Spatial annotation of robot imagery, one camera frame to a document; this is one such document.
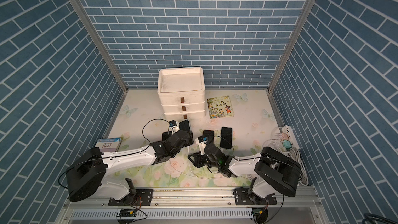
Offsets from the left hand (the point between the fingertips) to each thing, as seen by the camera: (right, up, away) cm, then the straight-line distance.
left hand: (193, 136), depth 85 cm
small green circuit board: (-29, -33, -13) cm, 46 cm away
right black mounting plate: (+25, -27, -11) cm, 38 cm away
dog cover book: (-51, -6, +6) cm, 52 cm away
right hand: (-1, -10, -4) cm, 11 cm away
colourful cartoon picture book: (+17, +16, +26) cm, 35 cm away
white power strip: (+59, +2, +12) cm, 60 cm away
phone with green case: (-4, +7, -4) cm, 9 cm away
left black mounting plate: (-23, -27, -11) cm, 37 cm away
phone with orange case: (-18, -2, +11) cm, 21 cm away
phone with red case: (+10, -2, +14) cm, 17 cm away
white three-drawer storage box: (-6, +24, 0) cm, 25 cm away
